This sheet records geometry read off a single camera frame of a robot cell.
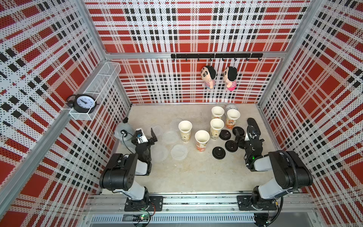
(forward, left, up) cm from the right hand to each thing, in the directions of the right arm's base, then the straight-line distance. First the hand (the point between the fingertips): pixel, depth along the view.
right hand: (245, 130), depth 92 cm
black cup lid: (-11, +6, +4) cm, 13 cm away
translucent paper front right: (-10, +44, -9) cm, 46 cm away
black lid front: (-12, +18, -8) cm, 23 cm away
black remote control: (+13, -11, -8) cm, 19 cm away
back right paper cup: (+11, +7, +2) cm, 13 cm away
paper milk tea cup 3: (+4, +19, +1) cm, 19 cm away
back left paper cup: (+12, +18, +4) cm, 22 cm away
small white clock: (+28, +3, -7) cm, 29 cm away
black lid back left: (+3, +11, -10) cm, 16 cm away
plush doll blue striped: (+28, +24, +24) cm, 44 cm away
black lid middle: (-7, +9, -9) cm, 14 cm away
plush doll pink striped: (+30, +10, +23) cm, 39 cm away
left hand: (-1, +64, +4) cm, 64 cm away
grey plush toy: (-8, +74, +11) cm, 75 cm away
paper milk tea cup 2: (-6, +29, +1) cm, 30 cm away
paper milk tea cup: (+1, +40, +3) cm, 40 cm away
